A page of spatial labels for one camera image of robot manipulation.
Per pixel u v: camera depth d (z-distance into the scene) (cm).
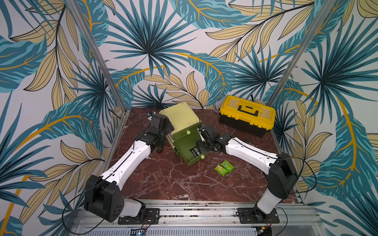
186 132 83
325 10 69
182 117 85
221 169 88
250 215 73
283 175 45
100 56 86
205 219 74
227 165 90
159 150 95
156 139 58
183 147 90
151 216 73
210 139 64
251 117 95
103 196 39
